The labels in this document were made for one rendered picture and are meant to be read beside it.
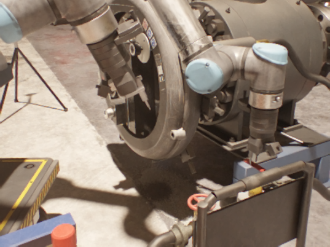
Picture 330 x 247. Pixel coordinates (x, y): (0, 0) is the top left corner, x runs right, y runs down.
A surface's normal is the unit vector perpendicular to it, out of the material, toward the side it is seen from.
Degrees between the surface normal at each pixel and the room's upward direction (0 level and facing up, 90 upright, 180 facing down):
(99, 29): 91
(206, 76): 94
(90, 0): 84
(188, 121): 102
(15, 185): 0
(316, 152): 90
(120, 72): 107
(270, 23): 46
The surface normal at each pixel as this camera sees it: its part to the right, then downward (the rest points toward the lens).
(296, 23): 0.40, -0.36
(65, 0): 0.48, 0.53
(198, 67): -0.40, 0.41
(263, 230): 0.53, 0.32
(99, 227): 0.00, -0.93
